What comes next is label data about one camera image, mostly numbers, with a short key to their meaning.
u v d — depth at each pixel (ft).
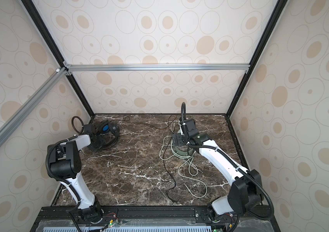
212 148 1.69
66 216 2.49
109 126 3.36
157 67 2.94
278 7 2.24
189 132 2.01
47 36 2.51
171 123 3.70
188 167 2.88
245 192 1.34
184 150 3.23
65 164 1.69
